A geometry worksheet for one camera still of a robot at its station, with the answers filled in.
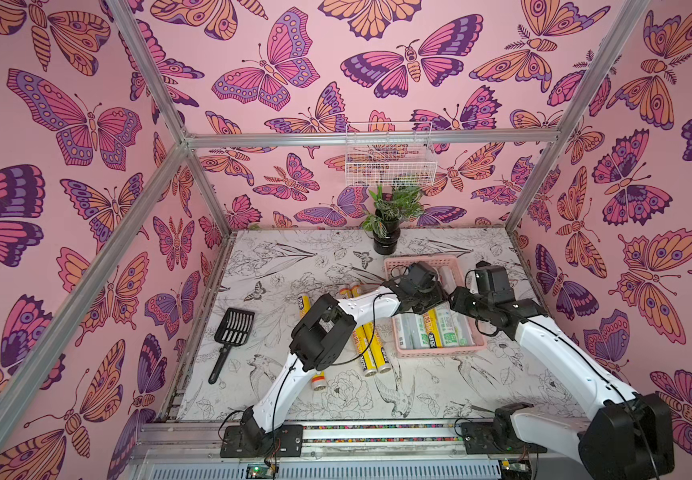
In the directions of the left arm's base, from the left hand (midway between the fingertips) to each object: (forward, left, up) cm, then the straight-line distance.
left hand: (452, 300), depth 91 cm
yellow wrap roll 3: (-6, +7, -4) cm, 10 cm away
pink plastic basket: (+16, -3, -3) cm, 16 cm away
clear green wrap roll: (-8, +15, -4) cm, 17 cm away
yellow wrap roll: (-14, +25, -5) cm, 29 cm away
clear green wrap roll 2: (-8, -2, -3) cm, 9 cm away
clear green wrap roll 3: (-9, +2, -4) cm, 10 cm away
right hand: (-3, +3, +6) cm, 7 cm away
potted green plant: (+24, +19, +15) cm, 34 cm away
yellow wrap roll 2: (-12, +26, -6) cm, 29 cm away
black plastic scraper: (-6, +68, -8) cm, 68 cm away
